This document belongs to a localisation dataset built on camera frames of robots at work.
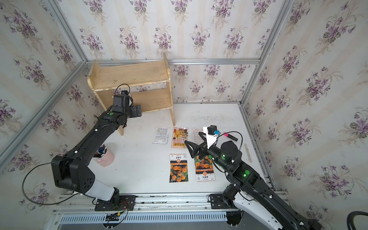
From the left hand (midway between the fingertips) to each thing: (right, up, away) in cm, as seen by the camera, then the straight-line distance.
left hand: (133, 108), depth 84 cm
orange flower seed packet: (+43, -37, 0) cm, 57 cm away
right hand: (+35, -14, -21) cm, 43 cm away
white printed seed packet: (+14, -18, +17) cm, 28 cm away
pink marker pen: (+62, -18, +14) cm, 67 cm away
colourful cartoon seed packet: (+27, -19, +16) cm, 36 cm away
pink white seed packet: (+39, -20, +15) cm, 47 cm away
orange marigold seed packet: (+27, -36, +1) cm, 45 cm away
